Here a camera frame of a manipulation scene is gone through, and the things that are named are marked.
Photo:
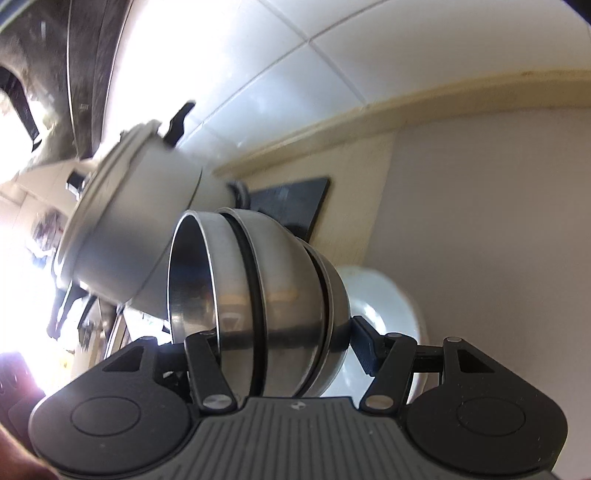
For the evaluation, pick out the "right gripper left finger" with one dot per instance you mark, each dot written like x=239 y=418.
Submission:
x=209 y=388

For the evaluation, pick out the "small white pink-flower plate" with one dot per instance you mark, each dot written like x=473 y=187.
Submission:
x=381 y=302

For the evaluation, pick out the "black glass gas stove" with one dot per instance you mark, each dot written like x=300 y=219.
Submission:
x=295 y=205

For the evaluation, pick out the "large aluminium pot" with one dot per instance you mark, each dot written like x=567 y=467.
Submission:
x=117 y=241

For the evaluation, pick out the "steel bowl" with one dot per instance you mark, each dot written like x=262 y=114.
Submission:
x=208 y=291
x=335 y=340
x=279 y=354

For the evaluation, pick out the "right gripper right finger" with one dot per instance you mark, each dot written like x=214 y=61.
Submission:
x=389 y=360

